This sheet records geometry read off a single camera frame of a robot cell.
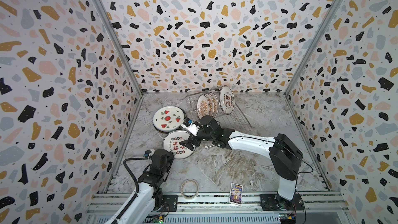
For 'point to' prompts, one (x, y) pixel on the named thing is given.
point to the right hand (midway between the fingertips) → (181, 132)
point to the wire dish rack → (236, 120)
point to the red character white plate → (226, 99)
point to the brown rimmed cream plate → (184, 117)
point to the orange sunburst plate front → (202, 106)
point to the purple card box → (236, 194)
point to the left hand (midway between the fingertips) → (174, 149)
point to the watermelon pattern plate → (168, 118)
